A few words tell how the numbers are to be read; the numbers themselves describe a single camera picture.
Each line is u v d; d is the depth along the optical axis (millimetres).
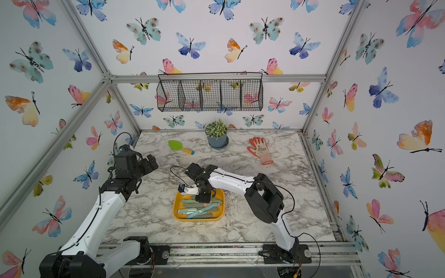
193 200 871
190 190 764
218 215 841
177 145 1147
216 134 994
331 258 739
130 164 599
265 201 498
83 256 394
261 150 1079
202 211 844
